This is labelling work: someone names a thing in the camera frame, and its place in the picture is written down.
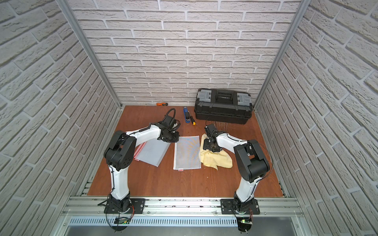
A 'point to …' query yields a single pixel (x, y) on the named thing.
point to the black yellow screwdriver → (193, 121)
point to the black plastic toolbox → (222, 105)
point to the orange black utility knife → (163, 103)
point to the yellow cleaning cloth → (218, 159)
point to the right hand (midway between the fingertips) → (211, 147)
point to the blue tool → (186, 115)
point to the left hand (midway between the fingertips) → (180, 137)
